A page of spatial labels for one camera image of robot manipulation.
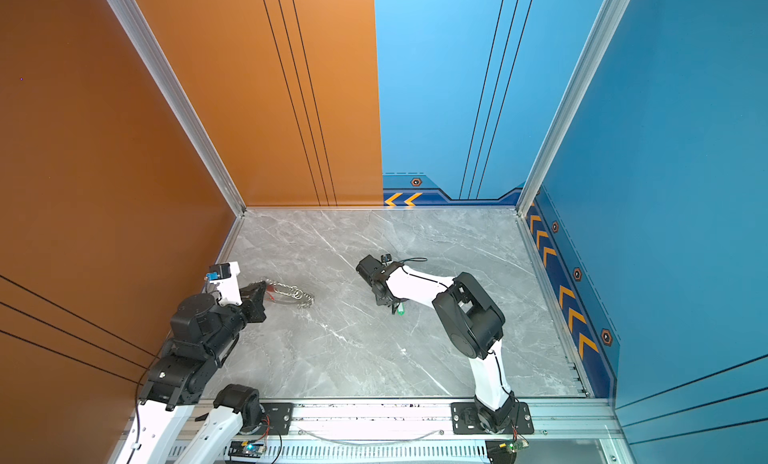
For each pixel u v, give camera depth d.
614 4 0.71
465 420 0.72
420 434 0.73
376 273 0.74
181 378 0.46
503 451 0.71
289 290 0.74
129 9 0.71
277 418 0.74
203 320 0.50
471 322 0.51
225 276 0.58
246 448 0.71
